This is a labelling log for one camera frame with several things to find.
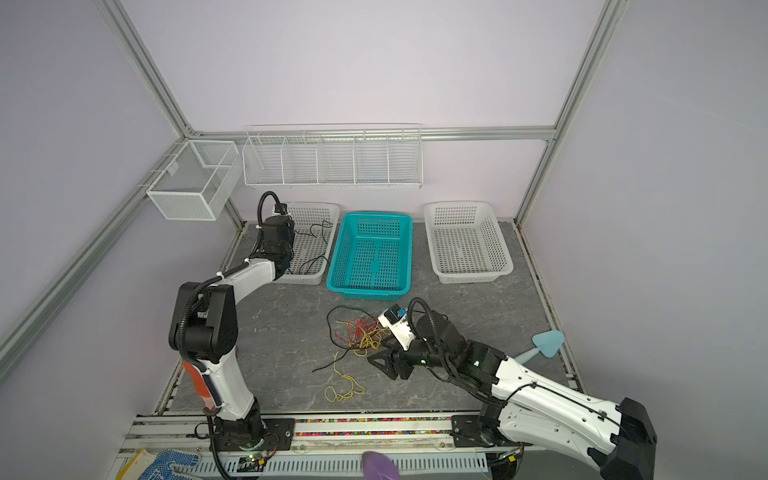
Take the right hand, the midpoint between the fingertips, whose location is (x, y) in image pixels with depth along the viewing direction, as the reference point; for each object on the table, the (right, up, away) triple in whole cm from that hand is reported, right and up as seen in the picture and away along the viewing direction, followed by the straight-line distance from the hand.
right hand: (376, 353), depth 69 cm
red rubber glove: (-50, -13, +13) cm, 53 cm away
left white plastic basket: (-25, +33, +39) cm, 57 cm away
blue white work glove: (-51, -27, 0) cm, 57 cm away
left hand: (-35, +31, +26) cm, 54 cm away
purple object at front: (0, -28, +2) cm, 28 cm away
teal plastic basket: (-5, +22, +40) cm, 46 cm away
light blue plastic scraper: (+51, -4, +21) cm, 55 cm away
